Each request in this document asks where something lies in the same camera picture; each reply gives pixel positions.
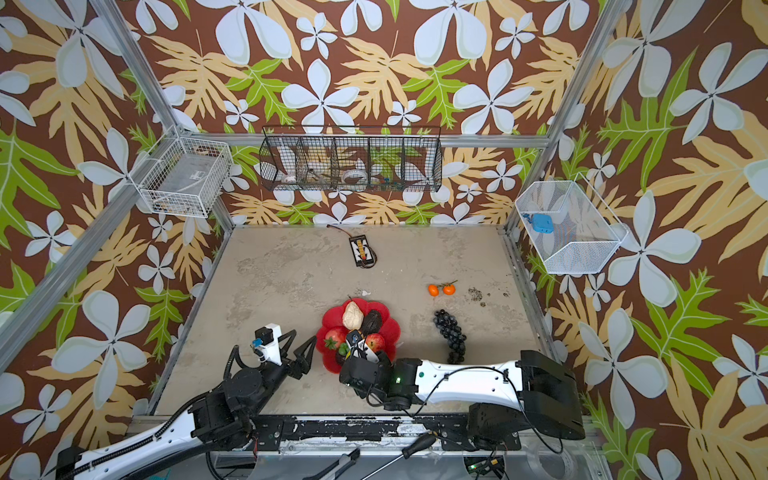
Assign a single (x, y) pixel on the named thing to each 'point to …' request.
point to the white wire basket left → (185, 177)
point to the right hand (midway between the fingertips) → (357, 369)
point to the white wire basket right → (571, 227)
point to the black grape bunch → (450, 329)
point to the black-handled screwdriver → (413, 448)
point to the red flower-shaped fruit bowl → (333, 319)
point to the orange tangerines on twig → (448, 289)
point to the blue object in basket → (541, 222)
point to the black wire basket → (352, 158)
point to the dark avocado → (372, 322)
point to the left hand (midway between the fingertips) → (305, 334)
